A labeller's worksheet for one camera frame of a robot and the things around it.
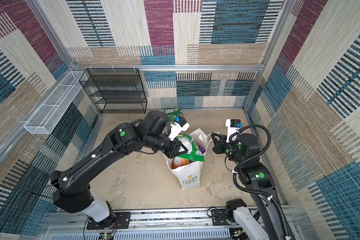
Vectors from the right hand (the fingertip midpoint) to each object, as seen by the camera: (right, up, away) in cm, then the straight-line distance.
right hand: (211, 137), depth 66 cm
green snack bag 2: (-20, +13, +48) cm, 53 cm away
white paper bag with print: (-10, -19, +5) cm, 22 cm away
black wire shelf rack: (-62, +30, +45) cm, 82 cm away
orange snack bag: (-15, -13, +11) cm, 23 cm away
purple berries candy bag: (-4, -6, +7) cm, 10 cm away
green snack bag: (-9, -4, -5) cm, 11 cm away
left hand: (-11, -4, -8) cm, 14 cm away
